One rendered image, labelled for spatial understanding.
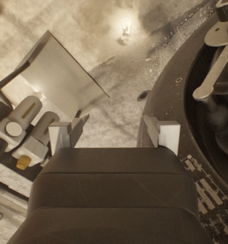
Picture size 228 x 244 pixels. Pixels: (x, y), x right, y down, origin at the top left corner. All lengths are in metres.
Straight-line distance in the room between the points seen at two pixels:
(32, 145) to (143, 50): 0.59
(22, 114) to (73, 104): 0.40
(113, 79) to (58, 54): 0.28
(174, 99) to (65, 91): 0.76
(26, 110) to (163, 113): 0.53
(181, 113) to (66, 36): 0.70
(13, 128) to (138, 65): 0.57
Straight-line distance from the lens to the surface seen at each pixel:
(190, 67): 0.34
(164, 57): 0.83
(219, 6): 0.36
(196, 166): 0.19
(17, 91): 1.14
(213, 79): 0.26
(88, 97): 0.95
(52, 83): 0.98
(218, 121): 0.26
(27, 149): 0.63
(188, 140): 0.21
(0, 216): 3.28
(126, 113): 0.99
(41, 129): 0.69
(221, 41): 0.35
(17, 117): 0.67
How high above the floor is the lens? 0.78
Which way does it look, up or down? 49 degrees down
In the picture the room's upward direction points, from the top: 169 degrees counter-clockwise
